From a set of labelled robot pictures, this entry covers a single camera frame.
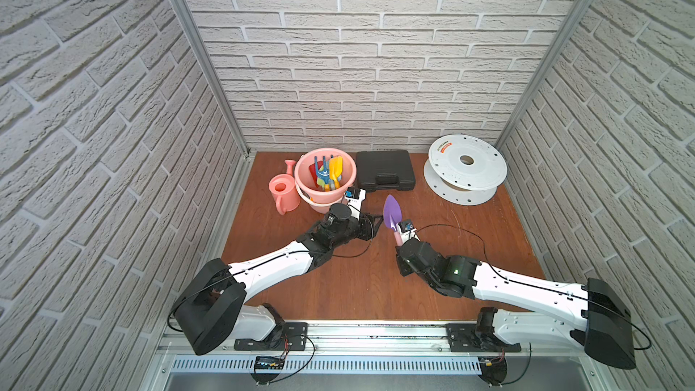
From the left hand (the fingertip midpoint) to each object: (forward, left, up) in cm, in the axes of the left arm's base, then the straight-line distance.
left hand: (371, 207), depth 81 cm
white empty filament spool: (+22, -37, -6) cm, 44 cm away
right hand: (-10, -9, -7) cm, 16 cm away
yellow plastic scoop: (+20, +12, -5) cm, 24 cm away
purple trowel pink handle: (-3, -6, 0) cm, 7 cm away
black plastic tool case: (+32, -9, -18) cm, 37 cm away
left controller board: (-38, +29, -20) cm, 52 cm away
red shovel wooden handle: (+19, +21, -6) cm, 29 cm away
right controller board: (-40, -32, -16) cm, 54 cm away
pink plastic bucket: (+5, +17, -4) cm, 18 cm away
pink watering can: (+11, +30, -6) cm, 33 cm away
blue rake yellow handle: (+19, +16, -6) cm, 25 cm away
